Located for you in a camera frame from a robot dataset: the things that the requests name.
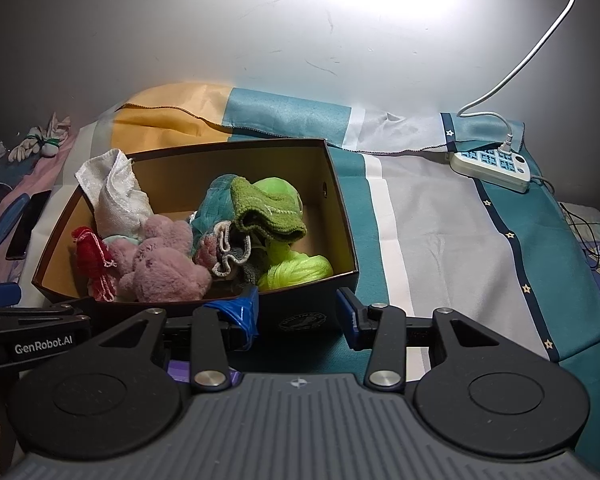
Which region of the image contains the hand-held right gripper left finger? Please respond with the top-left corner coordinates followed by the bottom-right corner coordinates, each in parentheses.
top-left (97, 287), bottom-right (261, 393)

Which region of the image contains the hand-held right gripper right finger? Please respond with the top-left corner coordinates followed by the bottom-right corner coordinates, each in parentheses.
top-left (335, 287), bottom-right (503, 391)

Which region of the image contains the brown cardboard box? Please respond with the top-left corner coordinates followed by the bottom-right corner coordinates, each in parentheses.
top-left (31, 138), bottom-right (361, 348)

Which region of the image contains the neon yellow mesh sponge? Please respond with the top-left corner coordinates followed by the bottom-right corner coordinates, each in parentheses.
top-left (256, 240), bottom-right (334, 291)

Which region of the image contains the pink plush toy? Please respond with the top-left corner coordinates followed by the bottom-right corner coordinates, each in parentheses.
top-left (111, 215), bottom-right (213, 303)

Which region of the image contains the red knit item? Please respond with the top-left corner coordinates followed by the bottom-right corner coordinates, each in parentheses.
top-left (71, 226), bottom-right (118, 302)

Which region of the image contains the yellow-green cloth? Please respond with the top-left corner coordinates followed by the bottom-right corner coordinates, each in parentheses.
top-left (230, 176), bottom-right (308, 241)

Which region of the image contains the teal mesh bath sponge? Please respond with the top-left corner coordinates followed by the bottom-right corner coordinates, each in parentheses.
top-left (189, 174), bottom-right (241, 256)

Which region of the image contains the pale green sock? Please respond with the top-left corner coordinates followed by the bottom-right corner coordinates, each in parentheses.
top-left (100, 232), bottom-right (143, 255)

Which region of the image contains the white towel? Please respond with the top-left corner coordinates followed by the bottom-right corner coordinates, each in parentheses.
top-left (75, 148), bottom-right (156, 238)

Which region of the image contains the pink printed pillow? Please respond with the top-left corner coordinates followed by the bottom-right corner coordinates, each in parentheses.
top-left (0, 125), bottom-right (81, 301)

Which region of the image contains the black smartphone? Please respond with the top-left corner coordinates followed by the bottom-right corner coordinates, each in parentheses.
top-left (5, 190), bottom-right (53, 261)

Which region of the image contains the purple plastic packet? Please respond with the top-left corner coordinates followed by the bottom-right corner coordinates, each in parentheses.
top-left (166, 357), bottom-right (243, 383)

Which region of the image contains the striped bedsheet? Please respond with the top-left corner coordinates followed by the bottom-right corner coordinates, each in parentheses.
top-left (30, 82), bottom-right (600, 363)

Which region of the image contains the white gloves bundle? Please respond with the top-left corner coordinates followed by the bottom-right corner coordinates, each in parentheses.
top-left (7, 112), bottom-right (73, 163)

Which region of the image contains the white power strip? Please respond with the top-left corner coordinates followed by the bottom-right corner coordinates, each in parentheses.
top-left (449, 147), bottom-right (532, 195)

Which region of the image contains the white power cable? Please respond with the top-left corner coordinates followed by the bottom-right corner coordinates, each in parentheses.
top-left (455, 0), bottom-right (593, 156)

